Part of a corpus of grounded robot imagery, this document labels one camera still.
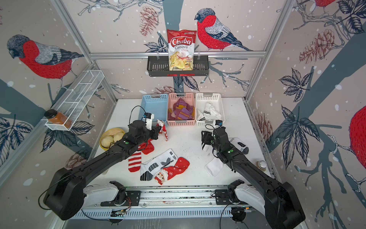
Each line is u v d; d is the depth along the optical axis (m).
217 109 1.14
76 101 0.78
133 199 0.73
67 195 0.39
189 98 1.18
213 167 0.84
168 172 0.81
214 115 1.09
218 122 0.74
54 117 0.60
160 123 0.84
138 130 0.64
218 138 0.61
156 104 1.14
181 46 0.85
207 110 1.11
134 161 0.86
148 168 0.81
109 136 0.92
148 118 0.73
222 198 0.73
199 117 1.06
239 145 0.89
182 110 1.07
